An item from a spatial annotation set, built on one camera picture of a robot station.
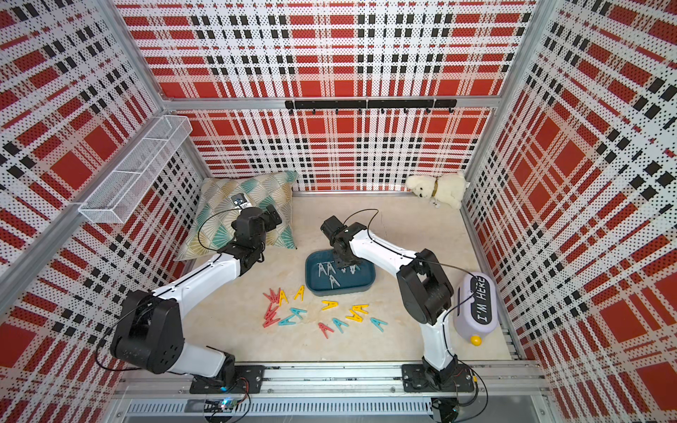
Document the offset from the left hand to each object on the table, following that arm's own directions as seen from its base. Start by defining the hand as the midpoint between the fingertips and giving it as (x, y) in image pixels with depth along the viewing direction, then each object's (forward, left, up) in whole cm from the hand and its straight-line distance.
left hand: (264, 210), depth 88 cm
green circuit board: (-53, +5, -19) cm, 56 cm away
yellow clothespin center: (-25, -22, -21) cm, 39 cm away
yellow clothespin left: (-21, -5, -21) cm, 30 cm away
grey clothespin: (-12, -18, -20) cm, 29 cm away
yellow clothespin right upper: (-26, -32, -21) cm, 46 cm away
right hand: (-11, -30, -13) cm, 34 cm away
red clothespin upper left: (-23, -3, -20) cm, 31 cm away
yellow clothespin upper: (-21, -12, -20) cm, 31 cm away
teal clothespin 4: (-31, -8, -20) cm, 38 cm away
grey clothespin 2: (-10, -21, -19) cm, 30 cm away
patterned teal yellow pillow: (-3, +19, -6) cm, 20 cm away
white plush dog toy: (+25, -72, -15) cm, 77 cm away
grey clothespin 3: (-16, -22, -20) cm, 34 cm away
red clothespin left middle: (-28, -2, -21) cm, 35 cm away
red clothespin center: (-32, -20, -21) cm, 43 cm away
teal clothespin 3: (-27, -11, -20) cm, 36 cm away
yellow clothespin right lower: (-29, -30, -20) cm, 46 cm away
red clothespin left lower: (-31, -3, -20) cm, 37 cm away
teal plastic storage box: (-15, -20, -20) cm, 32 cm away
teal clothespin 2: (-31, -25, -21) cm, 45 cm away
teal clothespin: (-31, -38, -21) cm, 53 cm away
